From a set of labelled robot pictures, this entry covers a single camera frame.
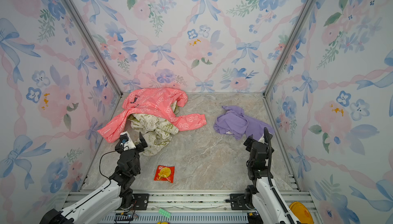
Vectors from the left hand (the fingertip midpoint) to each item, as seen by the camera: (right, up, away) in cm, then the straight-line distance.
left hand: (132, 134), depth 80 cm
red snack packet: (+17, -21, +1) cm, 27 cm away
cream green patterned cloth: (+9, -1, +13) cm, 16 cm away
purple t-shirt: (+57, +5, +17) cm, 60 cm away
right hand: (+68, -3, +3) cm, 68 cm away
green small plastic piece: (+19, -34, -10) cm, 40 cm away
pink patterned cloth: (+10, +19, +24) cm, 32 cm away
